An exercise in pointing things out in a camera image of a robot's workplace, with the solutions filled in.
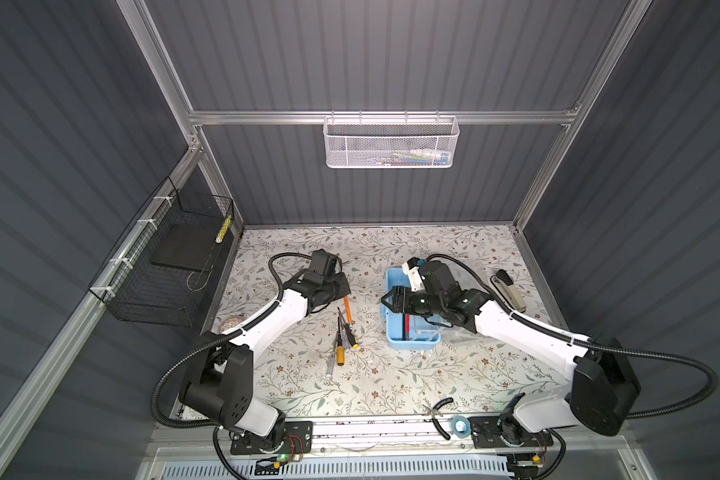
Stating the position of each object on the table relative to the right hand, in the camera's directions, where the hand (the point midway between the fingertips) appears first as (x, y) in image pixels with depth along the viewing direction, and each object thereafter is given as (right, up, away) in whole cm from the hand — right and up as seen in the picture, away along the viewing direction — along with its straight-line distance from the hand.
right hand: (391, 302), depth 81 cm
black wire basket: (-58, +9, -7) cm, 59 cm away
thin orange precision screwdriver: (-12, -3, +8) cm, 15 cm away
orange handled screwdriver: (-15, -15, +7) cm, 22 cm away
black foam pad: (-52, +15, -6) cm, 55 cm away
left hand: (-12, +4, +8) cm, 15 cm away
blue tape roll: (+17, -31, -5) cm, 36 cm away
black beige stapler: (+40, +4, +18) cm, 44 cm away
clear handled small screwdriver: (-17, -19, +4) cm, 26 cm away
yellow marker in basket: (-46, +20, +1) cm, 50 cm away
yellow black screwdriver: (-11, -12, +8) cm, 19 cm away
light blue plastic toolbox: (+9, -9, +3) cm, 13 cm away
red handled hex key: (+6, -10, +12) cm, 17 cm away
